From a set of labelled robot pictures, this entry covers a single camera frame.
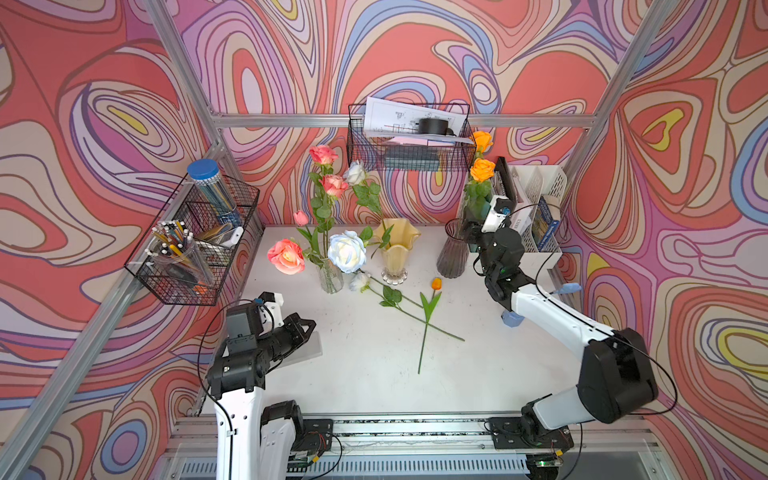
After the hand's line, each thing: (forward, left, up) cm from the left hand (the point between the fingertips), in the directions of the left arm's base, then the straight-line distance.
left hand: (316, 323), depth 71 cm
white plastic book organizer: (+47, -69, +2) cm, 84 cm away
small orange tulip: (+15, -31, -19) cm, 39 cm away
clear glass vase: (+23, +1, -13) cm, 26 cm away
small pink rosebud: (+26, +6, +10) cm, 28 cm away
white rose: (+33, -11, +14) cm, 37 cm away
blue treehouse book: (+39, -71, -4) cm, 81 cm away
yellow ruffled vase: (+25, -20, -5) cm, 32 cm away
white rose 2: (+23, -8, -16) cm, 29 cm away
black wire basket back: (+58, -24, +10) cm, 64 cm away
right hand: (+27, -42, +11) cm, 51 cm away
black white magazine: (+46, -55, +9) cm, 73 cm away
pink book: (+33, -58, +5) cm, 67 cm away
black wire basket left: (+17, +26, +11) cm, 33 cm away
